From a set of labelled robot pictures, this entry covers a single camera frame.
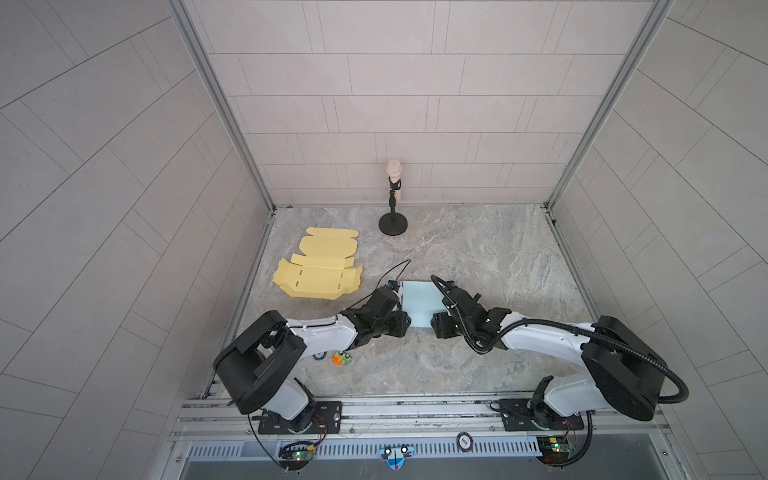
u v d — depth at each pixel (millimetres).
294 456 650
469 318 651
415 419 719
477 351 694
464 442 680
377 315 668
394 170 916
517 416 707
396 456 654
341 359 776
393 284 787
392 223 1108
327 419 701
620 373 418
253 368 423
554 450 676
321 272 967
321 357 803
